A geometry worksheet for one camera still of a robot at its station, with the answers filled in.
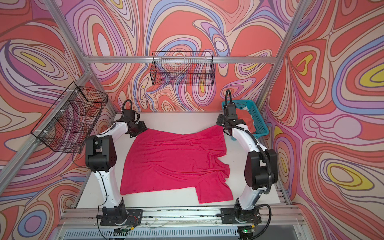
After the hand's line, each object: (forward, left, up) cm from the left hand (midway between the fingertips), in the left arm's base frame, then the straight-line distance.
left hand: (147, 127), depth 103 cm
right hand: (-4, -52, +11) cm, 53 cm away
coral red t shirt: (+8, -72, +1) cm, 72 cm away
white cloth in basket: (+18, -73, +1) cm, 75 cm away
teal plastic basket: (-3, -79, 0) cm, 79 cm away
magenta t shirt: (-22, -10, -6) cm, 25 cm away
